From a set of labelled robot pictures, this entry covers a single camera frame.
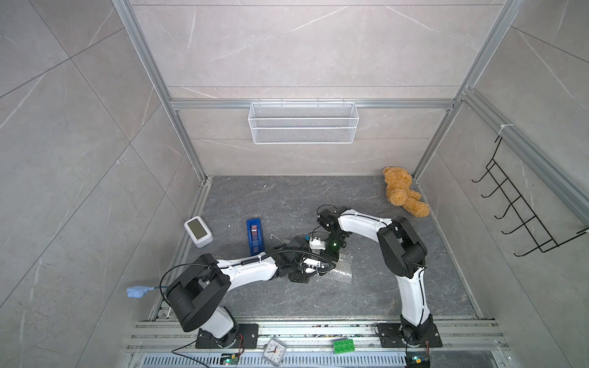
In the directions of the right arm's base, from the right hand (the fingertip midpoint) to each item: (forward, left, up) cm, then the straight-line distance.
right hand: (326, 266), depth 89 cm
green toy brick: (-27, -3, +4) cm, 27 cm away
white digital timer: (+15, +53, +4) cm, 55 cm away
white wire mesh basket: (+55, +8, +30) cm, 63 cm away
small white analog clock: (-28, +18, +3) cm, 34 cm away
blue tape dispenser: (+10, +28, +6) cm, 30 cm away
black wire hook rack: (-8, -53, +33) cm, 63 cm away
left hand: (+2, +6, +3) cm, 7 cm away
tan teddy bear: (+25, -32, +14) cm, 43 cm away
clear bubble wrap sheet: (-5, -5, +5) cm, 9 cm away
